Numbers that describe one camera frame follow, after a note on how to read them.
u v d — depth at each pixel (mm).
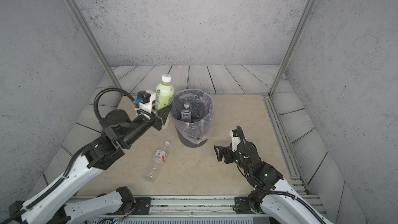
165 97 522
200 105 892
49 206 377
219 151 656
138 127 488
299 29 853
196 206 741
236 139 654
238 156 564
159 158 833
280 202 474
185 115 888
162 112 514
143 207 728
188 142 809
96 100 386
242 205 726
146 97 454
